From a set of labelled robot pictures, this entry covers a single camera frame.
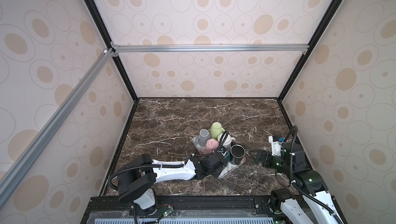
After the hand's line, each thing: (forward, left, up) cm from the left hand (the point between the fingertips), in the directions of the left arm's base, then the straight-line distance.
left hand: (223, 165), depth 81 cm
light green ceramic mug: (+20, +3, +3) cm, 21 cm away
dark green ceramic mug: (+3, 0, +10) cm, 10 cm away
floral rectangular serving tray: (0, -2, -6) cm, 6 cm away
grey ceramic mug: (+15, +11, +4) cm, 19 cm away
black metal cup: (+5, -7, +3) cm, 9 cm away
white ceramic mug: (+12, -3, +1) cm, 12 cm away
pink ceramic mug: (+9, +6, +5) cm, 12 cm away
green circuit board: (-21, +27, -3) cm, 34 cm away
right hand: (+2, -15, +10) cm, 19 cm away
